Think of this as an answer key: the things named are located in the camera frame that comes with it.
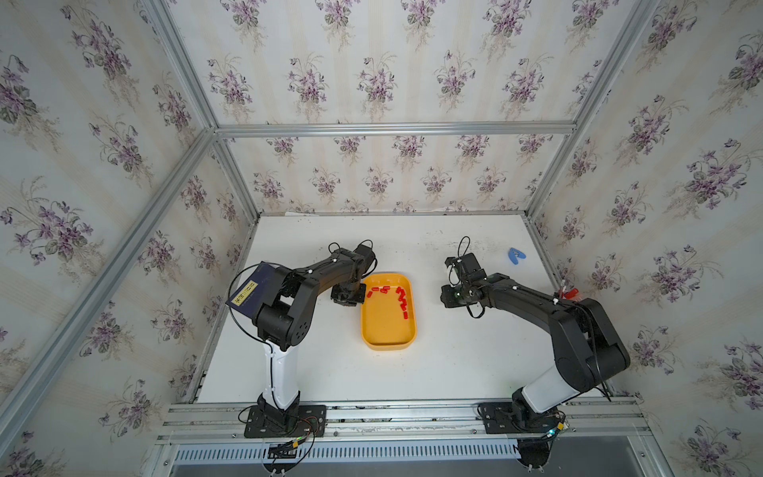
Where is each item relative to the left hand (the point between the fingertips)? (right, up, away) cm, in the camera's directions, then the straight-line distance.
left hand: (352, 305), depth 95 cm
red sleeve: (+17, -3, -3) cm, 18 cm away
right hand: (+31, +3, -2) cm, 31 cm away
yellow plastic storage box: (+12, -3, +1) cm, 12 cm away
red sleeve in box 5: (+17, 0, 0) cm, 17 cm away
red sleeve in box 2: (+11, +5, +3) cm, 12 cm away
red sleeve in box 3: (+16, +4, +2) cm, 17 cm away
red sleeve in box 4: (+8, +5, +3) cm, 9 cm away
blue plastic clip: (+58, +16, +13) cm, 62 cm away
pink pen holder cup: (+64, +6, -11) cm, 65 cm away
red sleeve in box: (+6, +4, +1) cm, 7 cm away
